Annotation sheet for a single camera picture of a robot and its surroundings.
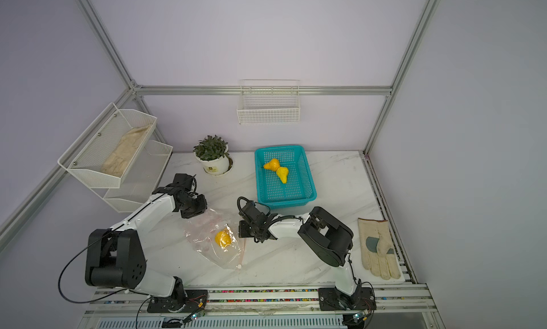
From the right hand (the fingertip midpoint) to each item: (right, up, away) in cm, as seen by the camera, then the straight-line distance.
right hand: (244, 232), depth 92 cm
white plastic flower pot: (-15, +29, +12) cm, 35 cm away
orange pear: (-7, +1, -10) cm, 12 cm away
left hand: (-17, +9, -2) cm, 19 cm away
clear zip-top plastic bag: (-18, +1, -4) cm, 18 cm away
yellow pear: (+17, +26, +15) cm, 35 cm away
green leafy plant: (-16, +37, +5) cm, 41 cm away
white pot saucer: (-11, +28, +19) cm, 36 cm away
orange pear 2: (+12, +30, +16) cm, 36 cm away
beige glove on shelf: (-44, +31, -15) cm, 55 cm away
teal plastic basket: (+26, +18, +13) cm, 34 cm away
